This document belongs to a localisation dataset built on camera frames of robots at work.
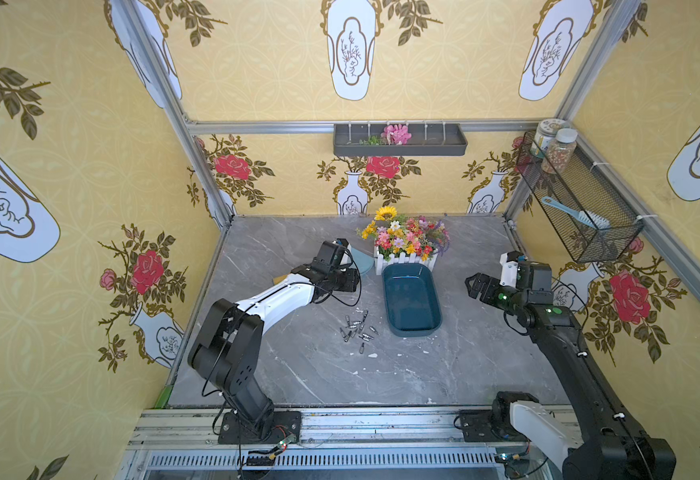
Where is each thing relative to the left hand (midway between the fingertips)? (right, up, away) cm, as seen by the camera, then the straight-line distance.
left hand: (342, 274), depth 92 cm
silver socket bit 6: (+7, -18, -3) cm, 20 cm away
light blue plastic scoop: (+6, +4, +15) cm, 16 cm away
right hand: (+40, -1, -10) cm, 41 cm away
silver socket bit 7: (+6, -21, -5) cm, 22 cm away
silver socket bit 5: (+1, -18, -3) cm, 19 cm away
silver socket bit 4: (+10, -17, -2) cm, 19 cm away
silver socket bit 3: (+6, -16, -1) cm, 17 cm away
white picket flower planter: (+18, +11, 0) cm, 21 cm away
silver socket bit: (+7, -13, +2) cm, 15 cm away
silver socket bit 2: (+1, -14, 0) cm, 14 cm away
